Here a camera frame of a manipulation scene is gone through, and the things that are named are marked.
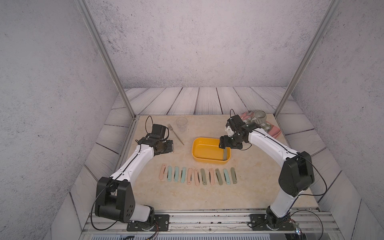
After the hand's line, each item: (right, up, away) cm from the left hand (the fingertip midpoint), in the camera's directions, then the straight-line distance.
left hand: (170, 147), depth 87 cm
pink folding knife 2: (+11, -18, +1) cm, 21 cm away
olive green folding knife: (+19, -18, +2) cm, 26 cm away
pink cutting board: (+71, +9, +23) cm, 75 cm away
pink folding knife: (-6, -15, +4) cm, 17 cm away
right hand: (+31, +1, -1) cm, 31 cm away
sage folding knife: (+37, -17, +2) cm, 40 cm away
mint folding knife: (+3, -16, +3) cm, 17 cm away
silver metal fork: (-4, +10, +25) cm, 27 cm away
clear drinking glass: (+4, +15, +25) cm, 29 cm away
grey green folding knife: (+28, -18, +2) cm, 33 cm away
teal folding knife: (+33, -18, +2) cm, 37 cm away
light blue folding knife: (+7, -17, +2) cm, 18 cm away
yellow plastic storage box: (+22, -4, +14) cm, 26 cm away
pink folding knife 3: (+15, -18, +2) cm, 23 cm away
